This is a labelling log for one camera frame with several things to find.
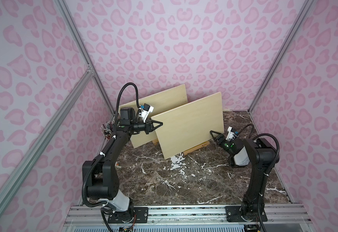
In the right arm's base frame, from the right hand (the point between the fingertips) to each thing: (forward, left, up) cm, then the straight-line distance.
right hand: (212, 133), depth 95 cm
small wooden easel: (-8, +8, -3) cm, 12 cm away
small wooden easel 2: (-5, +38, -2) cm, 38 cm away
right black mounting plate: (-44, -5, -9) cm, 46 cm away
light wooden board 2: (+10, +33, +19) cm, 39 cm away
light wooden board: (-2, +16, +11) cm, 19 cm away
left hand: (-6, +31, +18) cm, 36 cm away
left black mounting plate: (-45, +41, -6) cm, 61 cm away
